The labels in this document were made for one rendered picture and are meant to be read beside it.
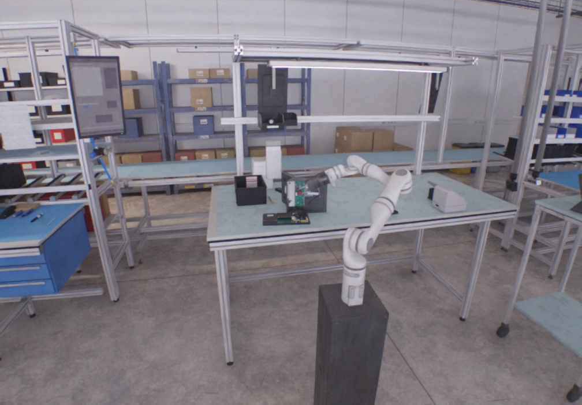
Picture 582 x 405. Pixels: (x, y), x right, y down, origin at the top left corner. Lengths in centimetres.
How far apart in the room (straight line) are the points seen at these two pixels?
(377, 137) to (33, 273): 477
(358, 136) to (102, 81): 398
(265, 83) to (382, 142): 266
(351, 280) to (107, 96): 182
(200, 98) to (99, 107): 316
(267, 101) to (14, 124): 225
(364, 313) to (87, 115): 196
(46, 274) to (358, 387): 185
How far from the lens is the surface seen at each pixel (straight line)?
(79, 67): 224
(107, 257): 287
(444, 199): 205
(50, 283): 233
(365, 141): 532
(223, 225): 174
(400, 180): 147
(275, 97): 354
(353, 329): 138
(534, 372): 271
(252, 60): 232
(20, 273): 237
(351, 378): 159
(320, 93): 602
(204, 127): 530
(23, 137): 274
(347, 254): 129
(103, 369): 254
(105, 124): 232
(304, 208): 191
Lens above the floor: 171
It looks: 18 degrees down
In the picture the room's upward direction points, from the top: straight up
